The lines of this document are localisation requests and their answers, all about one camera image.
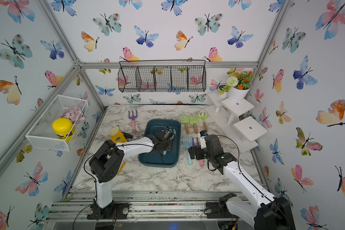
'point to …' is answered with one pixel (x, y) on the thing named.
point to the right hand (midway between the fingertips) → (197, 147)
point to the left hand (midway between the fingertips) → (170, 143)
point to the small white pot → (223, 90)
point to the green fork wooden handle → (195, 122)
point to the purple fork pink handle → (201, 161)
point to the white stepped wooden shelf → (227, 114)
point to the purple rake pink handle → (133, 117)
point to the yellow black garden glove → (117, 136)
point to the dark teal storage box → (170, 159)
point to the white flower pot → (236, 95)
